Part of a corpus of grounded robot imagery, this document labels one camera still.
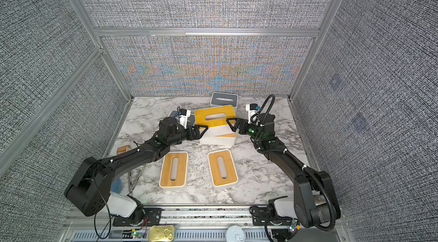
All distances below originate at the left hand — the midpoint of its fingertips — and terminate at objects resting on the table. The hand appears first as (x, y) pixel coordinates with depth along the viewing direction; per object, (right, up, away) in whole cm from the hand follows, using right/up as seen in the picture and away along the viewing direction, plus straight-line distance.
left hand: (205, 126), depth 82 cm
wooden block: (-45, -13, +10) cm, 48 cm away
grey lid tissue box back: (+10, +16, +34) cm, 39 cm away
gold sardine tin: (-16, -40, -16) cm, 46 cm away
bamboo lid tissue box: (-16, -23, +4) cm, 28 cm away
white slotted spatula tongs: (-35, -28, -1) cm, 45 cm away
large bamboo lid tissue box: (+12, -7, +7) cm, 15 cm away
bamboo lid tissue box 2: (+8, -22, +3) cm, 23 cm away
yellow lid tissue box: (+4, +4, +5) cm, 8 cm away
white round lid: (+12, -40, -17) cm, 45 cm away
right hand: (+13, +5, -1) cm, 14 cm away
